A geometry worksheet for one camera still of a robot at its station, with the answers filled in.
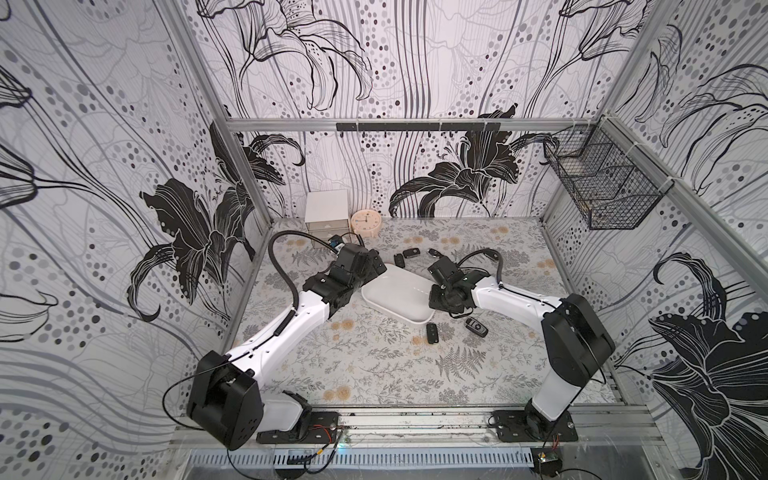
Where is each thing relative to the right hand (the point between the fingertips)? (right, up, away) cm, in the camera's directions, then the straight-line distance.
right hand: (436, 299), depth 93 cm
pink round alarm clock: (-24, +26, +22) cm, 42 cm away
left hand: (-19, +10, -9) cm, 24 cm away
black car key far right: (+23, +14, +14) cm, 31 cm away
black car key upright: (-12, +12, +13) cm, 21 cm away
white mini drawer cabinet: (-38, +29, +12) cm, 49 cm away
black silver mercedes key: (+1, +15, +15) cm, 21 cm away
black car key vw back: (-7, +15, +15) cm, 22 cm away
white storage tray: (-10, +2, +3) cm, 11 cm away
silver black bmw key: (+11, -8, -4) cm, 14 cm away
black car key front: (-2, -9, -4) cm, 11 cm away
